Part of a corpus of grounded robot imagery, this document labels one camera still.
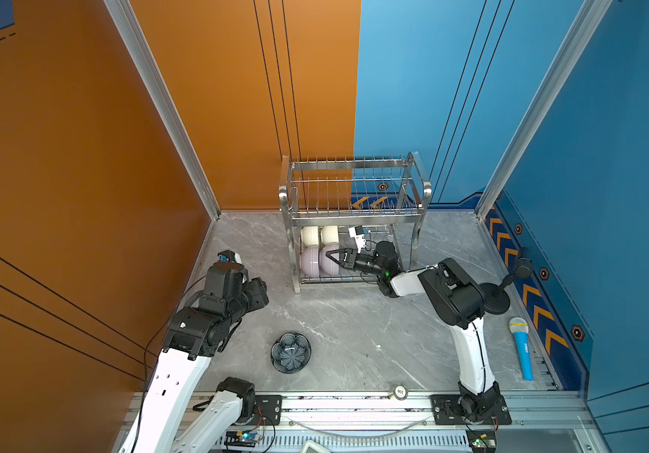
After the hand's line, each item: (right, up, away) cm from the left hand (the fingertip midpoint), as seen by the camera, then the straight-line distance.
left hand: (259, 283), depth 71 cm
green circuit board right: (+56, -39, -2) cm, 68 cm away
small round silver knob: (+36, -28, 0) cm, 45 cm away
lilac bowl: (+11, +4, +18) cm, 21 cm away
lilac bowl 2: (+17, +3, +18) cm, 25 cm away
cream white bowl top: (+11, +12, +26) cm, 31 cm away
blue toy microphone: (+75, -15, +12) cm, 77 cm away
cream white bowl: (+18, +13, +25) cm, 33 cm away
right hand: (+18, +5, +18) cm, 26 cm away
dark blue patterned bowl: (+6, -22, +10) cm, 26 cm away
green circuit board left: (-4, -39, -1) cm, 40 cm away
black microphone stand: (+72, -8, +20) cm, 76 cm away
